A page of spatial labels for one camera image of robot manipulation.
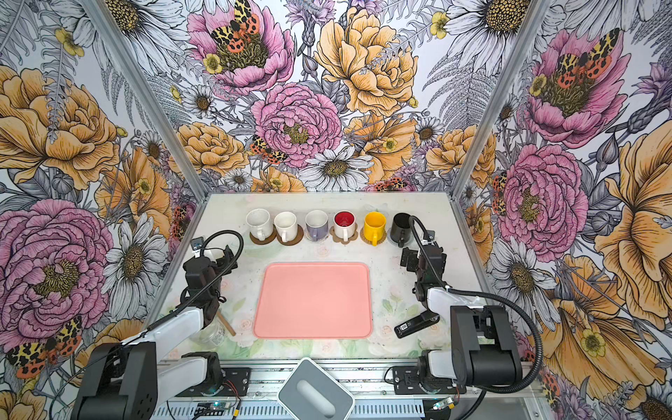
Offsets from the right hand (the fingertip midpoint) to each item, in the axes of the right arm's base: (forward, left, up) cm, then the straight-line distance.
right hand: (420, 256), depth 93 cm
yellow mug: (+12, +15, +1) cm, 19 cm away
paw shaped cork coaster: (+12, +28, -5) cm, 30 cm away
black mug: (+12, +5, +1) cm, 12 cm away
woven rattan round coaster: (+11, +17, -6) cm, 21 cm away
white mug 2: (+13, +48, +3) cm, 49 cm away
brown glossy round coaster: (+11, +57, -4) cm, 58 cm away
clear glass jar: (-25, +65, 0) cm, 69 cm away
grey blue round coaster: (+10, +1, -7) cm, 12 cm away
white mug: (+14, +58, +3) cm, 59 cm away
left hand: (-1, +69, +5) cm, 69 cm away
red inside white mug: (+17, +26, -2) cm, 31 cm away
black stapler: (-22, +5, -4) cm, 22 cm away
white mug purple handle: (+17, +37, -3) cm, 41 cm away
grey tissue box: (-39, +36, -6) cm, 54 cm away
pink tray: (-12, +34, -7) cm, 37 cm away
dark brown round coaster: (+13, +44, -6) cm, 47 cm away
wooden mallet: (-19, +64, -6) cm, 68 cm away
